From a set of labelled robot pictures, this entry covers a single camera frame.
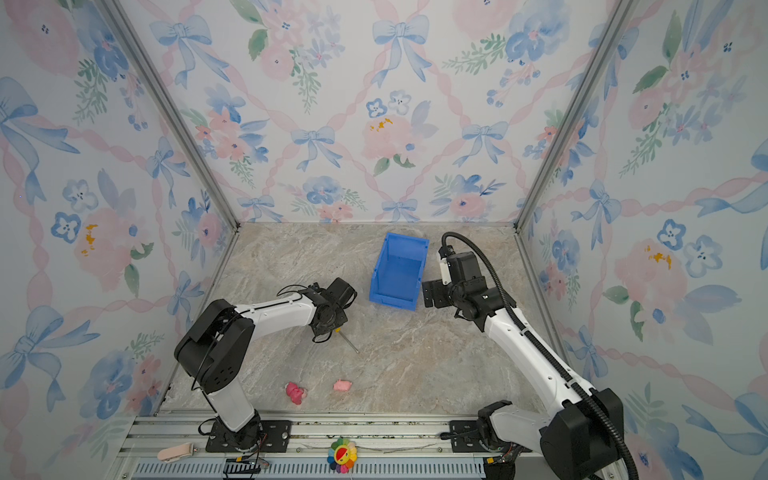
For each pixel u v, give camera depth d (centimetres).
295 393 78
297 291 68
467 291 60
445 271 72
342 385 80
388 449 73
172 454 70
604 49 74
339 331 90
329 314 70
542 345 46
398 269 107
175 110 87
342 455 70
